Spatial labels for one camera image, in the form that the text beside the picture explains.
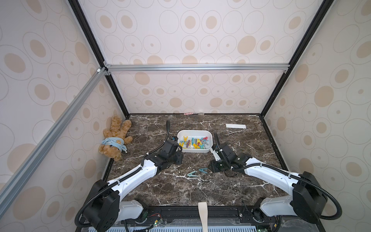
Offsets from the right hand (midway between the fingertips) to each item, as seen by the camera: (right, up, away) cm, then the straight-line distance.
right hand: (214, 165), depth 84 cm
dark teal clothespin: (-6, -4, +5) cm, 9 cm away
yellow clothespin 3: (-8, +13, +16) cm, 22 cm away
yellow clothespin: (-17, +14, +20) cm, 30 cm away
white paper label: (+22, +23, +30) cm, 44 cm away
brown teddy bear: (-63, +15, +11) cm, 66 cm away
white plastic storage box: (-10, +13, +18) cm, 24 cm away
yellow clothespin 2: (-20, +10, +16) cm, 27 cm away
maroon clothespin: (-16, +11, +16) cm, 25 cm away
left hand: (-17, +6, -1) cm, 18 cm away
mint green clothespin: (-12, -6, +4) cm, 14 cm away
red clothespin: (-3, +14, +19) cm, 24 cm away
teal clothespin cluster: (-6, +9, +15) cm, 18 cm away
